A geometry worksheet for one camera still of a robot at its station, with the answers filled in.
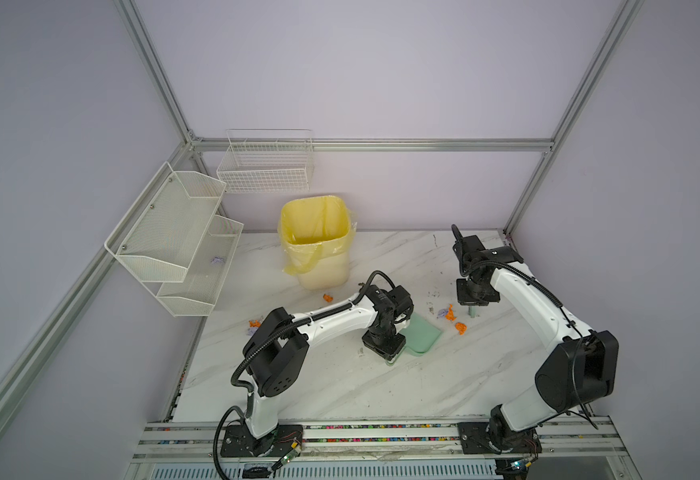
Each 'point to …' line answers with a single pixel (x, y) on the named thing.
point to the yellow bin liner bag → (313, 228)
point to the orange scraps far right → (450, 315)
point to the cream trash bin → (332, 272)
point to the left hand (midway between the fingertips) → (388, 358)
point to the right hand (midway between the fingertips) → (470, 298)
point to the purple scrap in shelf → (217, 259)
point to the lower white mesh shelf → (196, 296)
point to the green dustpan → (420, 336)
